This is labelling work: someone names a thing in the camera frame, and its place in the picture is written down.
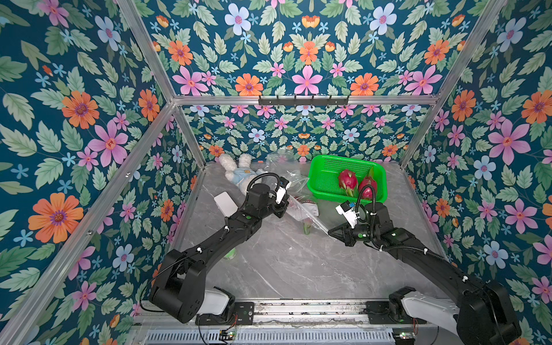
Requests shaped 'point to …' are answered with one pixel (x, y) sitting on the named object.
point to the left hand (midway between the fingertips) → (288, 193)
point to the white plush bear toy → (242, 174)
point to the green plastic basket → (323, 176)
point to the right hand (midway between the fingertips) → (334, 228)
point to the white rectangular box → (226, 205)
